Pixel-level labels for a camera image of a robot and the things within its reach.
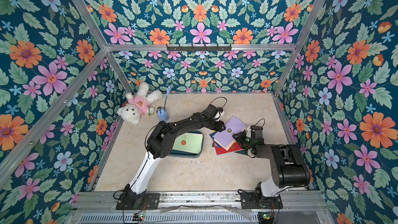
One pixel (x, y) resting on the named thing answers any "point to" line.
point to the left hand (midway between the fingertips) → (226, 126)
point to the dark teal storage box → (179, 153)
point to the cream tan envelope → (227, 148)
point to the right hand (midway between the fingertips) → (234, 136)
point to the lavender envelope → (233, 126)
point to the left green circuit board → (142, 216)
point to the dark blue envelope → (211, 135)
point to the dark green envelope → (241, 152)
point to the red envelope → (236, 146)
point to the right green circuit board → (265, 218)
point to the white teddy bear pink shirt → (140, 104)
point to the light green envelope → (189, 142)
